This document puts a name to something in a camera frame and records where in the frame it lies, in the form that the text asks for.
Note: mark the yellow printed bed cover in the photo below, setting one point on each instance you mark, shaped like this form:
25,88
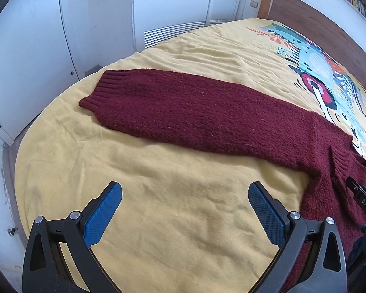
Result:
67,157

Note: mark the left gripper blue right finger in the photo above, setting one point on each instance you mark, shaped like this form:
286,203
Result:
325,267

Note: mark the white door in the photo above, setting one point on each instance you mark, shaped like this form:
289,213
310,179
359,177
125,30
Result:
35,62

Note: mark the wooden headboard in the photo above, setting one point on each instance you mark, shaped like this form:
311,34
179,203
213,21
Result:
319,29

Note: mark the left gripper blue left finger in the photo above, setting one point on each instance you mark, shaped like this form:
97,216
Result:
45,268

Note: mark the white wardrobe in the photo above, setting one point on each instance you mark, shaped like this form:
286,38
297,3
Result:
155,21

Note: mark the dark red knitted sweater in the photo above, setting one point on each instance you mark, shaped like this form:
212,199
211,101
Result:
190,226

